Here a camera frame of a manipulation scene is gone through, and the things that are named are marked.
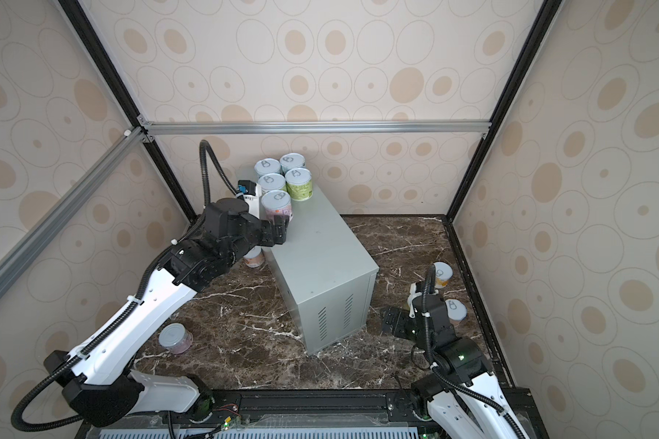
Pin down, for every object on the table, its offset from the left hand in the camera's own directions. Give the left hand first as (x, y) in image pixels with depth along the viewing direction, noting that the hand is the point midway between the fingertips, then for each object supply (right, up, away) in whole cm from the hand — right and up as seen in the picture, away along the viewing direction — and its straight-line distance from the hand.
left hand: (279, 213), depth 66 cm
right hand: (+30, -27, +9) cm, 41 cm away
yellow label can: (+52, -18, +31) cm, 63 cm away
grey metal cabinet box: (+11, -14, -4) cm, 18 cm away
